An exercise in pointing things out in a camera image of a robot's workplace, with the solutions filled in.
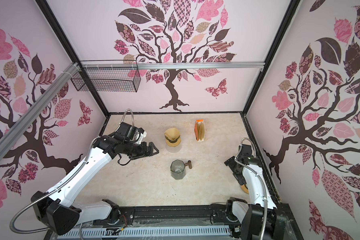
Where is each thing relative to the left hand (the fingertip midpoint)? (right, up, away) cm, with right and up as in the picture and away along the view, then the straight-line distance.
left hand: (151, 155), depth 74 cm
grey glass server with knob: (+13, -12, +17) cm, 24 cm away
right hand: (+45, -9, +10) cm, 47 cm away
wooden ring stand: (+51, -20, +7) cm, 55 cm away
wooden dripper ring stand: (+11, +3, +18) cm, 21 cm away
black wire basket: (-34, +48, +21) cm, 62 cm away
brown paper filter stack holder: (+28, +12, +27) cm, 40 cm away
